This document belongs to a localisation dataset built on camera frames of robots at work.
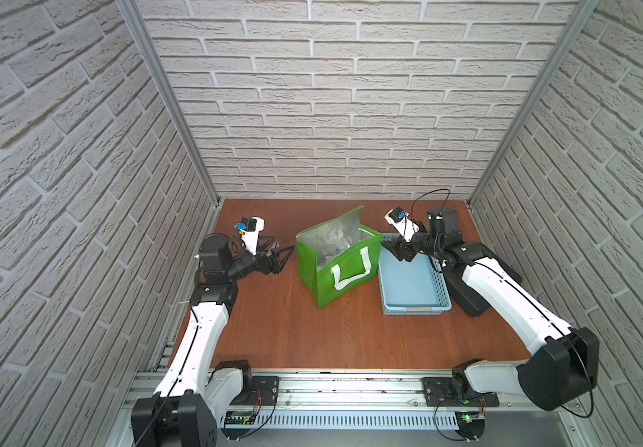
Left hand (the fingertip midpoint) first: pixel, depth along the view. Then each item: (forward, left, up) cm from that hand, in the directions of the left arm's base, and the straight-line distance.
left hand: (286, 240), depth 74 cm
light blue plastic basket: (-2, -40, -24) cm, 47 cm away
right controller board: (-40, -49, -26) cm, 68 cm away
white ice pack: (+10, -13, -15) cm, 22 cm away
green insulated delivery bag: (-2, -14, -4) cm, 15 cm away
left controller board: (-38, +12, -29) cm, 49 cm away
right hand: (+5, -32, -3) cm, 33 cm away
